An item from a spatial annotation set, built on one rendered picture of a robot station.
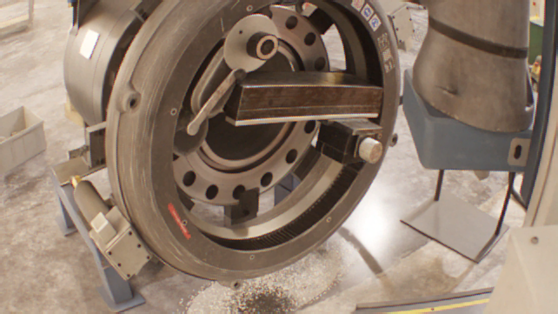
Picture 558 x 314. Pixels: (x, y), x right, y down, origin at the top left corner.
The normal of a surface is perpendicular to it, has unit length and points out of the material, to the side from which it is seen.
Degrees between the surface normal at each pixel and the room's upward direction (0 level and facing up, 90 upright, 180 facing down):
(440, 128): 90
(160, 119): 90
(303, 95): 90
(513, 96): 70
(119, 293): 90
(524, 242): 0
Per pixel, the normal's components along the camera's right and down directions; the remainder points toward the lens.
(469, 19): -0.57, 0.37
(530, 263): 0.03, -0.88
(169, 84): 0.67, 0.37
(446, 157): -0.04, 0.47
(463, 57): -0.57, 0.04
